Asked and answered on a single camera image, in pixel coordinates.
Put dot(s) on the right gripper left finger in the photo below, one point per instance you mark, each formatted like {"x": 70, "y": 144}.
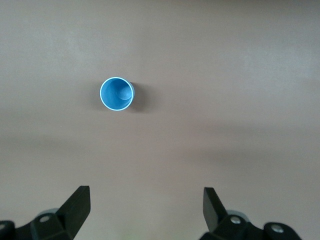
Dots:
{"x": 72, "y": 212}

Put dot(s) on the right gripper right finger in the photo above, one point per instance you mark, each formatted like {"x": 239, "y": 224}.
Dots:
{"x": 215, "y": 212}

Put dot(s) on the blue plastic cup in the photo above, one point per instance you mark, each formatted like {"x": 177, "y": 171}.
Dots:
{"x": 112, "y": 95}

